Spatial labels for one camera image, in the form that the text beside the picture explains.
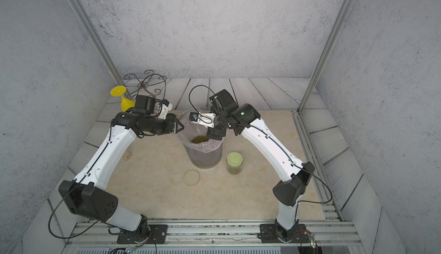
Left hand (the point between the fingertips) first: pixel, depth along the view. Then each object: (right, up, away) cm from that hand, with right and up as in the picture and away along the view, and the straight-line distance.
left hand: (181, 126), depth 78 cm
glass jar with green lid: (+24, -18, +7) cm, 31 cm away
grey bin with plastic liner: (+10, -11, -3) cm, 15 cm away
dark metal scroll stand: (-22, +25, +16) cm, 37 cm away
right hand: (+14, +2, -5) cm, 15 cm away
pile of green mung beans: (+5, -7, +21) cm, 23 cm away
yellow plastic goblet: (-32, +11, +12) cm, 36 cm away
